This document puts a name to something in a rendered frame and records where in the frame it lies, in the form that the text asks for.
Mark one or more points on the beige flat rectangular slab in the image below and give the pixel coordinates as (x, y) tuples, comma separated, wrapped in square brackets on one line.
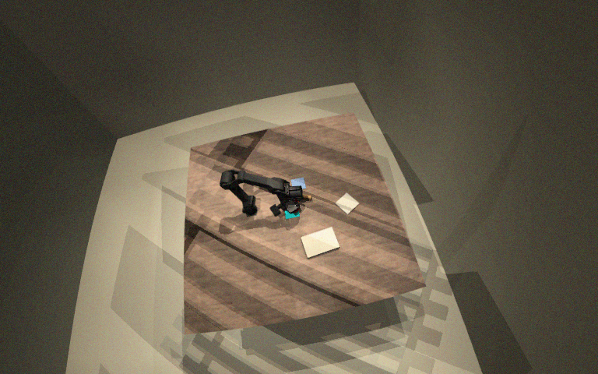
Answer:
[(320, 242)]

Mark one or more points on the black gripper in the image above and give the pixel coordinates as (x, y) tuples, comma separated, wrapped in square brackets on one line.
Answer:
[(276, 209)]

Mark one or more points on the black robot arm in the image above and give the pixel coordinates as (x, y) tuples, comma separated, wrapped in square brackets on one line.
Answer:
[(274, 185)]

